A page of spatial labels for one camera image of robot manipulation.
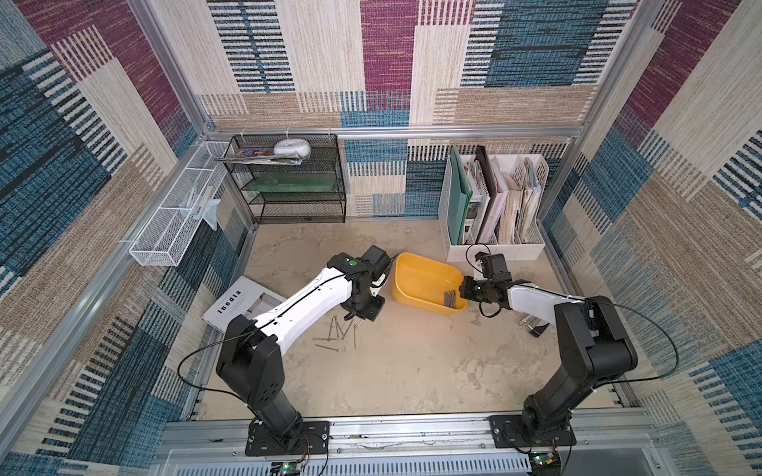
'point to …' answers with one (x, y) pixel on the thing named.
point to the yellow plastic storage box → (420, 283)
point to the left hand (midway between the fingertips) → (368, 311)
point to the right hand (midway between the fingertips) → (461, 286)
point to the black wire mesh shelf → (290, 178)
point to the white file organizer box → (494, 203)
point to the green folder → (459, 194)
